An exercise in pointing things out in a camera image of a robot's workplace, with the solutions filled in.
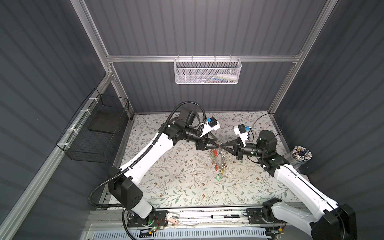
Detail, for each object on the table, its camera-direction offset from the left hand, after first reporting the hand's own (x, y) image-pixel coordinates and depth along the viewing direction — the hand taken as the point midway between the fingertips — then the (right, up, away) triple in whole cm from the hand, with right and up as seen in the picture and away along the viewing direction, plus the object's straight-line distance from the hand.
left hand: (216, 141), depth 68 cm
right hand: (+3, -3, 0) cm, 4 cm away
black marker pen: (+7, -38, +5) cm, 39 cm away
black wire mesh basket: (-62, +5, +5) cm, 62 cm away
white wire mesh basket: (0, +54, +55) cm, 77 cm away
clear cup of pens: (+44, -8, +8) cm, 46 cm away
